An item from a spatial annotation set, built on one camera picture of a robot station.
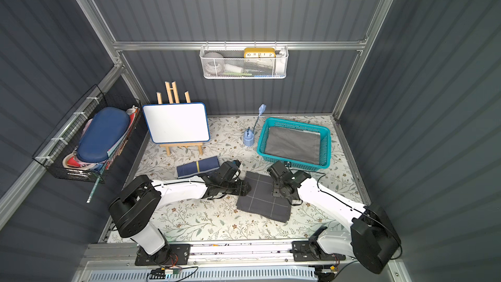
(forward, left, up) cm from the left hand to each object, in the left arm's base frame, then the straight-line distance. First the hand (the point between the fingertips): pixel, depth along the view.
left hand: (247, 190), depth 87 cm
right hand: (-1, -16, +3) cm, 16 cm away
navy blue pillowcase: (+13, +25, -1) cm, 28 cm away
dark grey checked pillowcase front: (-4, -6, -3) cm, 7 cm away
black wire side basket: (-1, +60, +31) cm, 68 cm away
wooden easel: (+33, +33, +25) cm, 53 cm away
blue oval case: (+9, +51, +31) cm, 60 cm away
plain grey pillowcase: (+23, -26, +4) cm, 35 cm away
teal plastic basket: (+18, -38, +7) cm, 43 cm away
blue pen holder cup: (+28, 0, +5) cm, 28 cm away
